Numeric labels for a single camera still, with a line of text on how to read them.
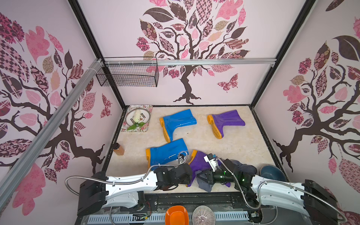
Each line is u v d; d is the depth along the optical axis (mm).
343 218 399
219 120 1057
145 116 1126
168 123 1031
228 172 590
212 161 712
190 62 914
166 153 887
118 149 856
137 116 1090
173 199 768
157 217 697
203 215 688
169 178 565
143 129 1047
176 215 699
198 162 846
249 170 841
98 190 466
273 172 824
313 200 422
